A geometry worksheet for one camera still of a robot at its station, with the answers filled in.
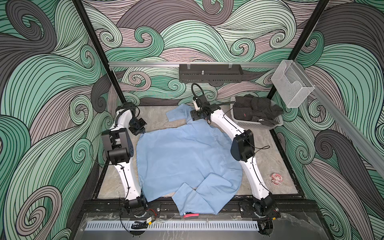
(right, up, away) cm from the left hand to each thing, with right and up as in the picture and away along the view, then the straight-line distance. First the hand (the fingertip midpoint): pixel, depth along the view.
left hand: (145, 129), depth 96 cm
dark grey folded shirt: (+75, +16, +15) cm, 78 cm away
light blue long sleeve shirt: (+28, -19, -3) cm, 35 cm away
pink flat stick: (+29, -38, -28) cm, 56 cm away
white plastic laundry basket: (+73, +4, +4) cm, 73 cm away
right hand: (+34, +11, +4) cm, 36 cm away
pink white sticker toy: (+78, -26, -15) cm, 84 cm away
